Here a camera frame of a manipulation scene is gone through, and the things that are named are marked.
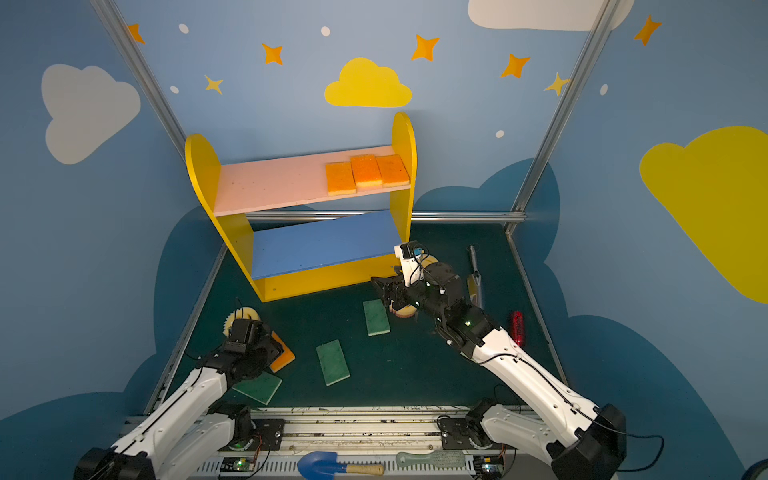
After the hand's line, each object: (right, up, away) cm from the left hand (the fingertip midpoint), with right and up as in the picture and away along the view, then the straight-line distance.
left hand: (276, 348), depth 87 cm
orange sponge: (+4, -2, -3) cm, 5 cm away
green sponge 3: (-1, -8, -8) cm, 11 cm away
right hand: (+33, +24, -16) cm, 44 cm away
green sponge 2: (+17, -4, -2) cm, 18 cm away
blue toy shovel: (+18, -23, -16) cm, 33 cm away
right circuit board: (+58, -24, -15) cm, 65 cm away
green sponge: (+29, +8, +8) cm, 31 cm away
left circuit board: (-4, -23, -16) cm, 28 cm away
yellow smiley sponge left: (-13, +9, +6) cm, 17 cm away
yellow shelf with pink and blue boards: (+7, +39, +16) cm, 43 cm away
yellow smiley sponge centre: (+39, +9, +9) cm, 41 cm away
